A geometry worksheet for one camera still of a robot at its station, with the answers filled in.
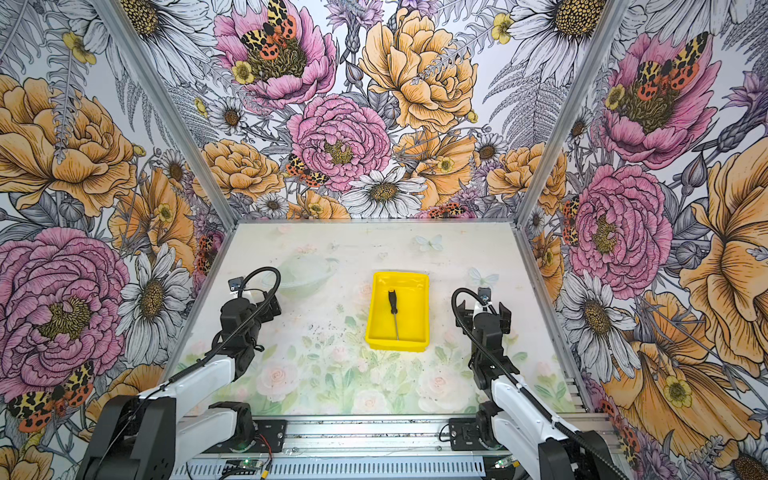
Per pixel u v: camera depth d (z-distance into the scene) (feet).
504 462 2.35
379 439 2.49
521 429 1.71
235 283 2.45
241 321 2.19
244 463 2.34
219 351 1.96
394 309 3.16
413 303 3.16
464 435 2.43
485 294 2.40
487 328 2.14
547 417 1.56
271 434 2.43
